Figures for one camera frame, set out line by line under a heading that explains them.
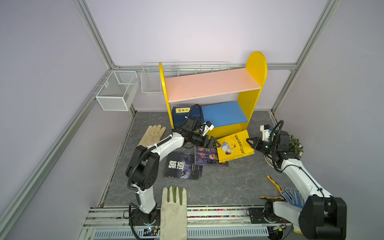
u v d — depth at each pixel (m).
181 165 0.89
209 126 0.81
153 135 1.06
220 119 0.96
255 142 0.75
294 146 0.79
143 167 0.49
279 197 0.79
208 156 0.92
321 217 0.40
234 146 0.86
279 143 0.64
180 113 0.91
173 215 0.74
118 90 1.02
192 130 0.72
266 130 0.76
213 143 0.75
